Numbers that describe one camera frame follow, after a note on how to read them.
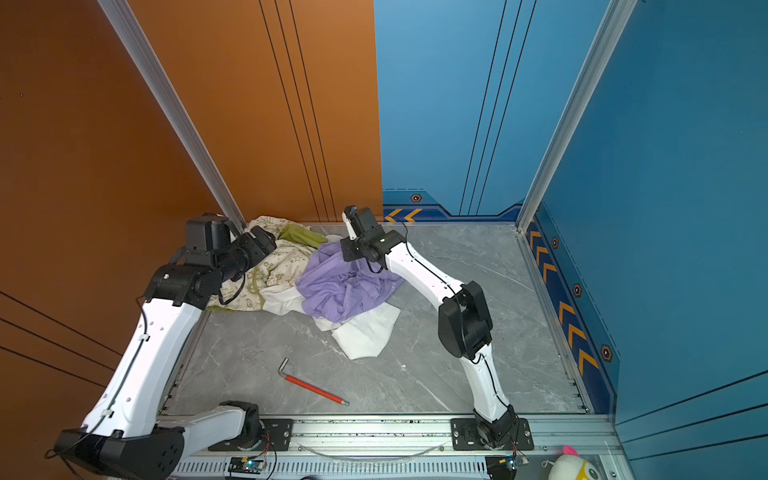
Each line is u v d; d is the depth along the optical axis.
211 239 0.51
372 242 0.67
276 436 0.74
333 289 0.88
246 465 0.71
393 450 0.72
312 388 0.81
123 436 0.37
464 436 0.72
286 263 0.94
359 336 0.87
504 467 0.70
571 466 0.65
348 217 0.71
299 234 1.00
